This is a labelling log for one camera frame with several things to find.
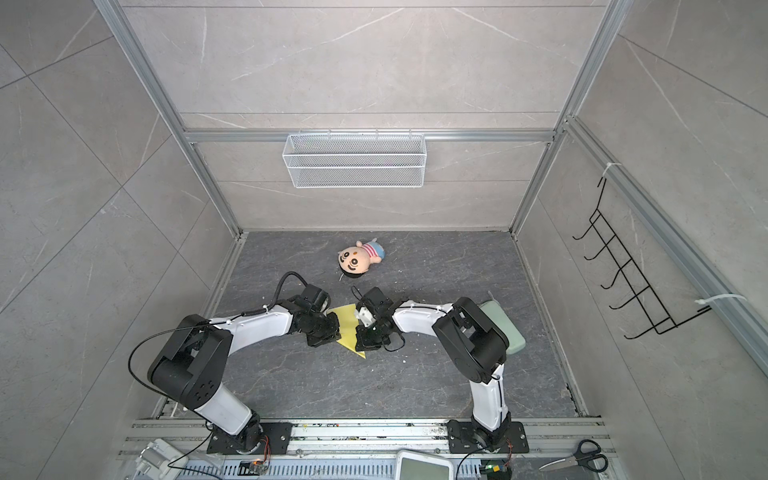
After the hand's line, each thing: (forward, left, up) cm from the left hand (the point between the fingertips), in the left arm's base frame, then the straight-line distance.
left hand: (343, 329), depth 91 cm
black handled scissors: (-35, -61, -1) cm, 71 cm away
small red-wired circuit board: (-34, +19, -2) cm, 39 cm away
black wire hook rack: (-12, -70, +30) cm, 77 cm away
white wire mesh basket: (+49, -4, +28) cm, 56 cm away
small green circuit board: (-37, -39, -2) cm, 53 cm away
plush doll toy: (+22, -3, +6) cm, 23 cm away
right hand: (-5, -4, -2) cm, 7 cm away
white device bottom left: (-32, +42, 0) cm, 53 cm away
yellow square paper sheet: (+4, -1, -2) cm, 5 cm away
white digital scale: (-36, -18, +4) cm, 40 cm away
